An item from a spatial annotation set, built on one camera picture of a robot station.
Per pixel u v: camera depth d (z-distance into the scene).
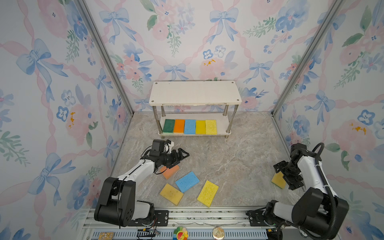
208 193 0.80
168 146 0.75
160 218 0.75
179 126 1.01
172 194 0.80
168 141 0.84
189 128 1.00
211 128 1.01
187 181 0.84
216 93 0.82
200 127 1.01
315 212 0.41
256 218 0.73
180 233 0.69
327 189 0.43
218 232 0.70
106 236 0.69
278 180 0.83
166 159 0.75
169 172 0.86
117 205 0.43
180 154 0.78
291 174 0.68
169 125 1.00
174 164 0.77
